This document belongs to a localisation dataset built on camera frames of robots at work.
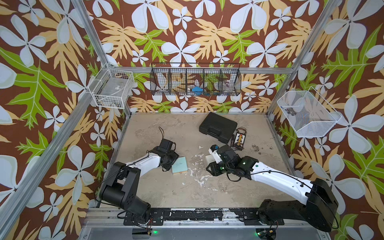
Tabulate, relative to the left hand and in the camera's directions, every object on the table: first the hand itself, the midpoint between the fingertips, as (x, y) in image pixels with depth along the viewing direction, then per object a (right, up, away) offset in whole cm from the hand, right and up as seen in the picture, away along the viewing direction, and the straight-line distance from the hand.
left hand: (178, 157), depth 93 cm
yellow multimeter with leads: (+43, +11, +11) cm, 46 cm away
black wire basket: (+10, +51, +3) cm, 52 cm away
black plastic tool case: (+28, +20, +11) cm, 36 cm away
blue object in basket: (+12, +42, 0) cm, 44 cm away
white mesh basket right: (+75, +24, -14) cm, 80 cm away
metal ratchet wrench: (+37, +7, +8) cm, 39 cm away
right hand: (+17, -3, -13) cm, 22 cm away
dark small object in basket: (+67, +28, -7) cm, 73 cm away
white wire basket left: (-37, +42, -8) cm, 57 cm away
